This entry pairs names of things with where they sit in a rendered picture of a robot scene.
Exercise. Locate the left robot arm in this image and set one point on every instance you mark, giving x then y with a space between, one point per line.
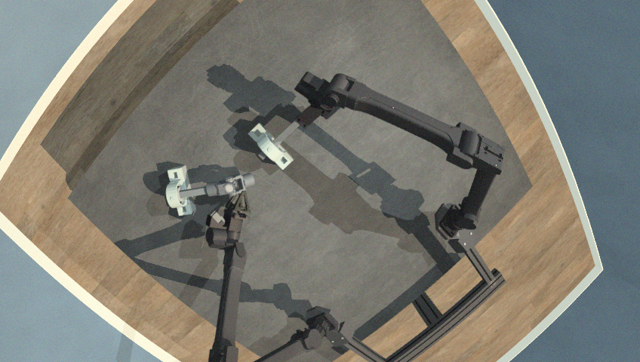
234 262

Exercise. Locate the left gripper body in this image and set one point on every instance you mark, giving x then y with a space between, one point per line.
234 214

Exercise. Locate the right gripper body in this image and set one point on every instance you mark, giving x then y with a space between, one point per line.
331 113

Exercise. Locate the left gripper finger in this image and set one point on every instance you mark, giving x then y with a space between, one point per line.
242 209
229 203

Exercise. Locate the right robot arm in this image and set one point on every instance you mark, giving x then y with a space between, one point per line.
465 151

